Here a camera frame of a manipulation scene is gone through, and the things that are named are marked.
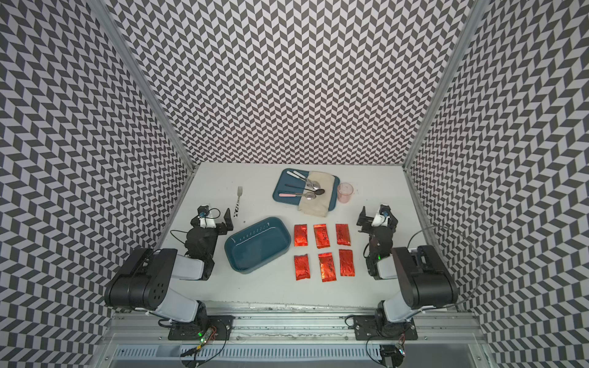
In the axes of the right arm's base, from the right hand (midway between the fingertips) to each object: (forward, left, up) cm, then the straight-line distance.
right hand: (375, 212), depth 90 cm
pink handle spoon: (+15, +27, -8) cm, 32 cm away
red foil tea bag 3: (-5, +12, -9) cm, 16 cm away
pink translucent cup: (+15, +10, -5) cm, 19 cm away
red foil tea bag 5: (-19, +19, -10) cm, 29 cm away
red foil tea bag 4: (-18, +29, -8) cm, 35 cm away
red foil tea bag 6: (-17, +12, -10) cm, 23 cm away
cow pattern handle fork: (+17, +60, -9) cm, 63 cm away
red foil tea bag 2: (-6, +21, -9) cm, 24 cm away
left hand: (+1, +63, +1) cm, 63 cm away
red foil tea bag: (-5, +30, -9) cm, 32 cm away
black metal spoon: (+17, +23, -7) cm, 29 cm away
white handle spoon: (+23, +24, -9) cm, 34 cm away
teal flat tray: (+27, +38, -10) cm, 48 cm away
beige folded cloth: (+10, +21, -9) cm, 25 cm away
